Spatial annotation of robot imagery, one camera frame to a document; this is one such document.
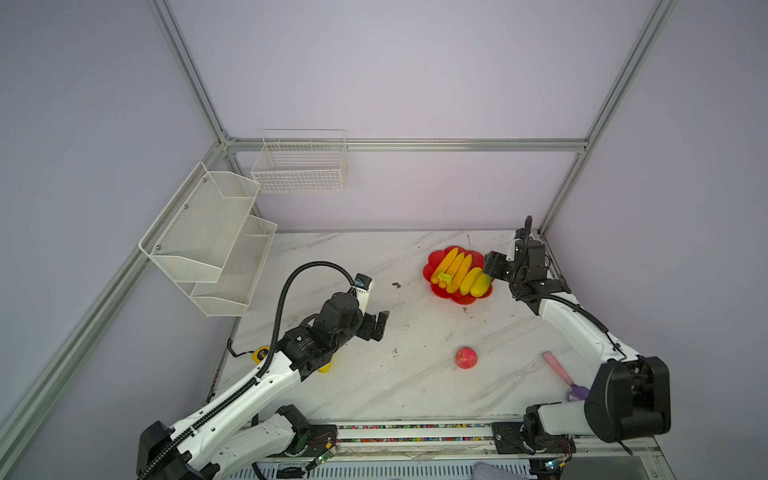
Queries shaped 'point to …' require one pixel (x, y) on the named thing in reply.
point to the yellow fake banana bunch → (451, 270)
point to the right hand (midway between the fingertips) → (491, 256)
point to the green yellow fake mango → (481, 285)
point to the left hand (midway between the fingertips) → (369, 309)
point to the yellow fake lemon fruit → (325, 368)
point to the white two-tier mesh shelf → (210, 243)
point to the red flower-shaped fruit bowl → (437, 257)
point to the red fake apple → (466, 358)
